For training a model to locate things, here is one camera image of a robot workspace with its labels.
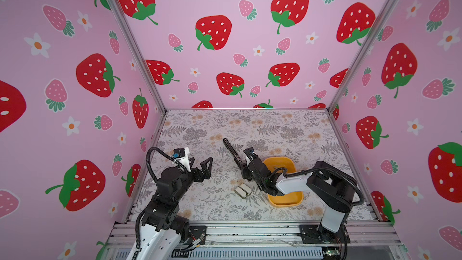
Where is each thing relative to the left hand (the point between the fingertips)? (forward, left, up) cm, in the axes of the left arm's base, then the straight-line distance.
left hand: (203, 158), depth 72 cm
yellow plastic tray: (-8, -39, -23) cm, 46 cm away
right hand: (+8, -15, -17) cm, 25 cm away
